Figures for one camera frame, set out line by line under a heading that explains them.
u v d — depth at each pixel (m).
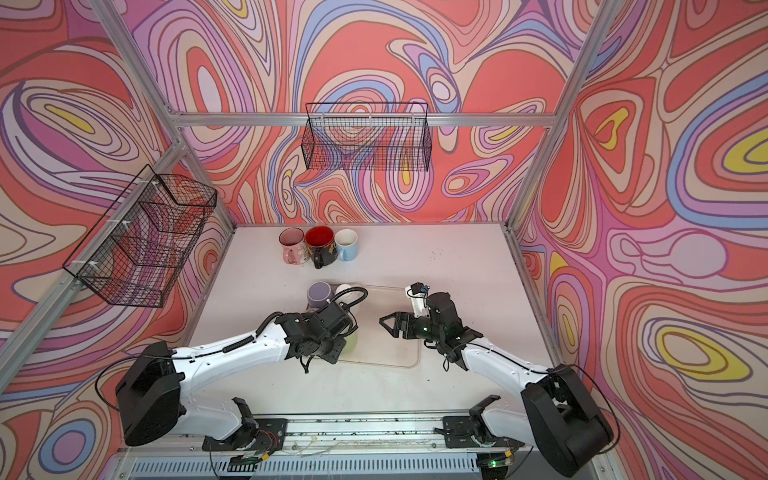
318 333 0.62
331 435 0.75
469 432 0.73
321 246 1.01
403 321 0.74
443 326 0.65
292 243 1.01
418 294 0.76
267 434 0.72
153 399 0.40
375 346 0.88
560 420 0.41
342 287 0.91
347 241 1.05
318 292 0.92
